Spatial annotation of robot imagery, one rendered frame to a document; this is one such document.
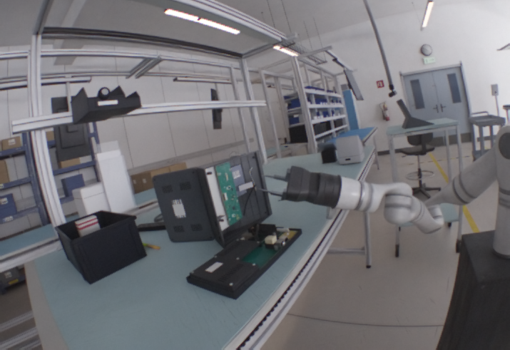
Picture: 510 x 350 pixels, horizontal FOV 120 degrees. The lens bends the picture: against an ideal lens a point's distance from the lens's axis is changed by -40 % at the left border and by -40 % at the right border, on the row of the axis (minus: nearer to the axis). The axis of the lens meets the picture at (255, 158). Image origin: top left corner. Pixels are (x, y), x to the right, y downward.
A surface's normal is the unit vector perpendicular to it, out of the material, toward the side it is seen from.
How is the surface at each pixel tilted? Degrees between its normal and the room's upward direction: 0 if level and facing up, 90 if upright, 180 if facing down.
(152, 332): 0
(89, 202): 90
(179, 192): 90
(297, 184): 54
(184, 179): 90
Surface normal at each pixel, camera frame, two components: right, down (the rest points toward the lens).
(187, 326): -0.21, -0.97
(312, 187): -0.13, -0.55
